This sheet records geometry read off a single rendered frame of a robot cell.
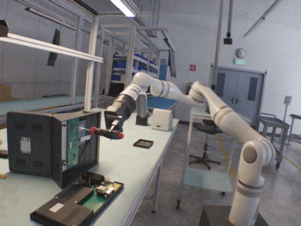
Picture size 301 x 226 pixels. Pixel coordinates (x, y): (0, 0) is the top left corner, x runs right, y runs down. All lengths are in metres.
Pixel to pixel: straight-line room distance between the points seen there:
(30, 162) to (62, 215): 0.28
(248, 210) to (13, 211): 0.72
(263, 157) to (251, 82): 6.76
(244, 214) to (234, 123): 0.34
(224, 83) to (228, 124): 6.44
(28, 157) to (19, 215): 0.22
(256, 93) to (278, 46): 1.73
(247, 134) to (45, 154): 0.71
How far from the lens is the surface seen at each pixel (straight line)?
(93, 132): 0.59
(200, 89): 0.96
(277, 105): 7.68
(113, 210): 0.57
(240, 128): 0.83
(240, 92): 7.35
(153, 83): 0.83
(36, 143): 0.70
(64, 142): 0.65
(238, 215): 0.83
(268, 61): 7.58
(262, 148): 0.73
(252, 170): 0.74
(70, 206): 0.54
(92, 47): 2.05
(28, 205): 0.61
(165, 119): 1.45
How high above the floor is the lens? 1.33
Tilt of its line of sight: 9 degrees down
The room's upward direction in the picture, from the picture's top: 6 degrees clockwise
